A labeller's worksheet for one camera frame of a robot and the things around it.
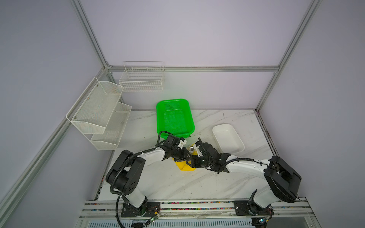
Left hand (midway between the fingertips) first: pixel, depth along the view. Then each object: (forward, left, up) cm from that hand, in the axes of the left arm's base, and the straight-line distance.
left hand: (191, 158), depth 86 cm
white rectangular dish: (+19, -28, -8) cm, 34 cm away
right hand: (-3, +3, +2) cm, 5 cm away
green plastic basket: (+42, +13, -7) cm, 45 cm away
